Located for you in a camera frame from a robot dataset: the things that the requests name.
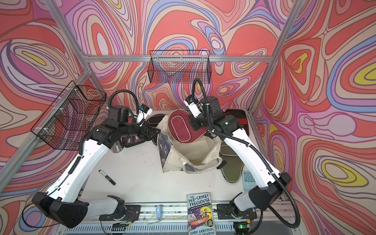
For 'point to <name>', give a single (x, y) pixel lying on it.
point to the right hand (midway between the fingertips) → (192, 119)
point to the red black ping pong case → (241, 116)
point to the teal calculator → (248, 180)
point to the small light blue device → (158, 208)
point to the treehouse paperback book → (200, 215)
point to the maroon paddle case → (180, 128)
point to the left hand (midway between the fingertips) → (155, 127)
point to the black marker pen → (107, 177)
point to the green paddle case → (231, 171)
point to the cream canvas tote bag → (200, 155)
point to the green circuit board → (119, 226)
